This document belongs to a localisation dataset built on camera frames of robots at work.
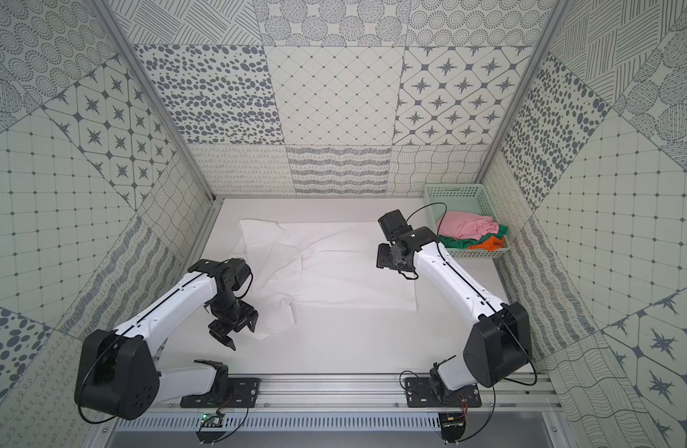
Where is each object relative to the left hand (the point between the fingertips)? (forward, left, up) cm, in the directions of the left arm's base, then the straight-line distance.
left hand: (248, 330), depth 77 cm
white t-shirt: (+28, -19, -8) cm, 34 cm away
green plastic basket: (+60, -76, -5) cm, 97 cm away
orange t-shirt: (+30, -76, +3) cm, 82 cm away
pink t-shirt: (+39, -70, +1) cm, 80 cm away
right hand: (+18, -41, +7) cm, 46 cm away
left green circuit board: (-20, +7, -10) cm, 23 cm away
